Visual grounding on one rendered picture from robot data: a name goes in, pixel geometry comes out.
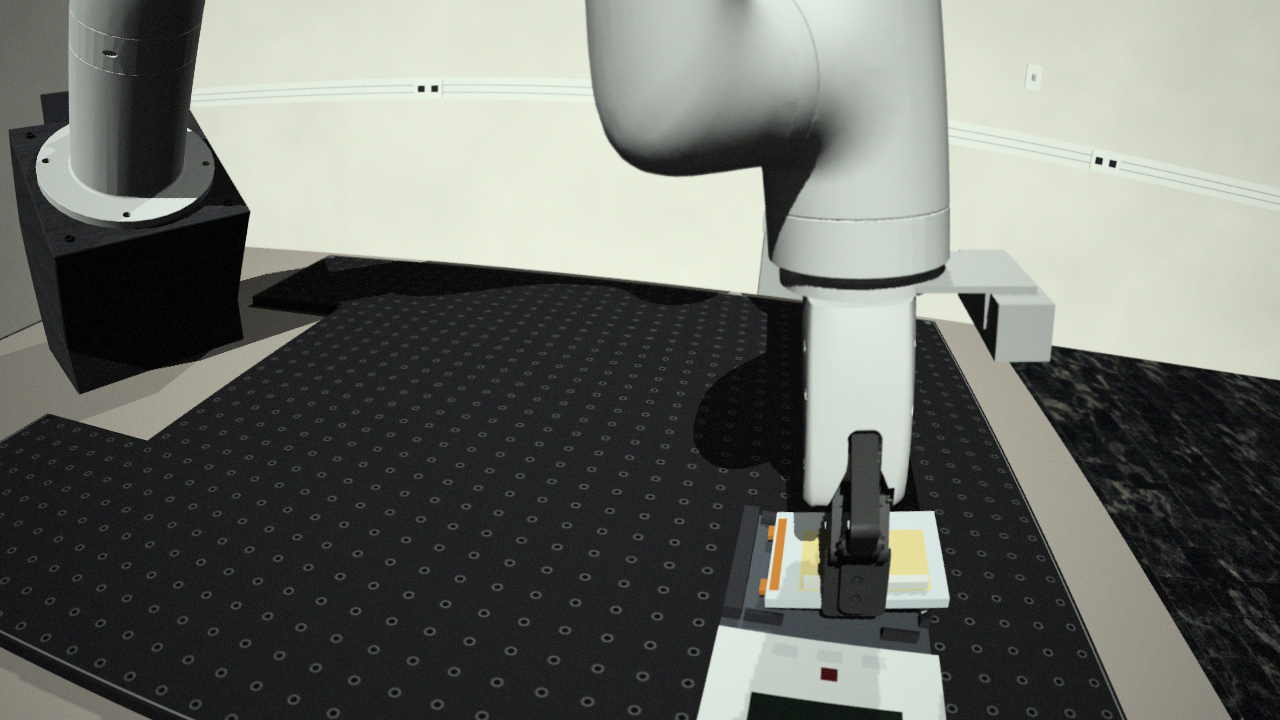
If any white cassette with yellow panel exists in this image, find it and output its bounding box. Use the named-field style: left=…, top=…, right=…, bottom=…
left=759, top=511, right=950, bottom=609

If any white bar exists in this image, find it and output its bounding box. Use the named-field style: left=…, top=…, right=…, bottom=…
left=803, top=574, right=929, bottom=591

